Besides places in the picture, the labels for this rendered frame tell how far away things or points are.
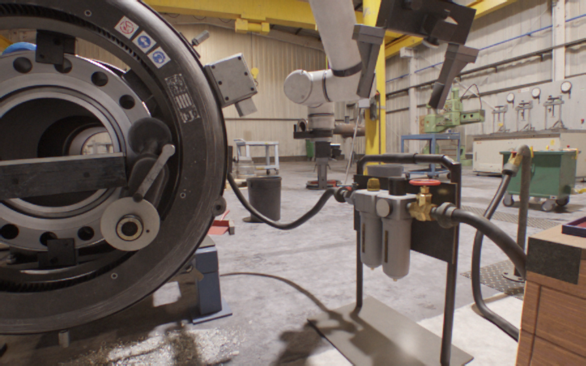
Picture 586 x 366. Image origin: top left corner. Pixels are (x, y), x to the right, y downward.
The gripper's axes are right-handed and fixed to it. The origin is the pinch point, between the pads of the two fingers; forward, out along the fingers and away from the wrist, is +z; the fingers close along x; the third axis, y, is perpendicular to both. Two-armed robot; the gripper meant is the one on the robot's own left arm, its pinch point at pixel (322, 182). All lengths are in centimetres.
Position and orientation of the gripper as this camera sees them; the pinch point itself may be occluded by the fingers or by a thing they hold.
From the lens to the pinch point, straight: 94.5
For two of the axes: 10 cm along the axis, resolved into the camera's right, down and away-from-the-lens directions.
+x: 0.3, -1.1, 9.9
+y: 10.0, -0.2, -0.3
